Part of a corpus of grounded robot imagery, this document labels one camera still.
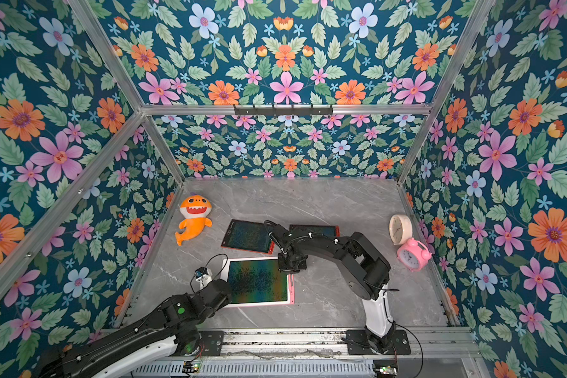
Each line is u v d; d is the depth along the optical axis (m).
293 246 0.66
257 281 0.87
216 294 0.62
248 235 0.99
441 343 0.75
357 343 0.72
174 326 0.55
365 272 0.50
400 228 0.89
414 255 0.83
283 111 0.93
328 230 1.01
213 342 0.74
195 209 0.98
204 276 0.73
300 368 0.77
